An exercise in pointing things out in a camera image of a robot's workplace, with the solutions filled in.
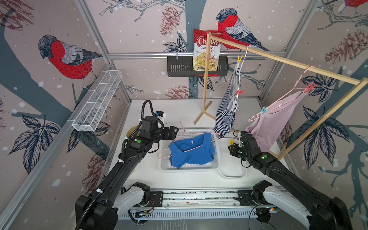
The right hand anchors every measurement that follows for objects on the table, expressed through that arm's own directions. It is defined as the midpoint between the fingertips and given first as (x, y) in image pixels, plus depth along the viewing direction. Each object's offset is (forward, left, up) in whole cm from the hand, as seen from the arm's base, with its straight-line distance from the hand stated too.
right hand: (228, 146), depth 84 cm
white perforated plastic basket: (-11, +38, -7) cm, 40 cm away
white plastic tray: (-9, -2, -9) cm, 13 cm away
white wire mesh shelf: (+2, +75, +22) cm, 78 cm away
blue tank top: (-5, +16, -2) cm, 17 cm away
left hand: (+4, +32, +14) cm, 35 cm away
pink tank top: (+3, -17, +15) cm, 23 cm away
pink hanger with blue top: (+8, +28, 0) cm, 29 cm away
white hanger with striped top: (+60, -15, +1) cm, 61 cm away
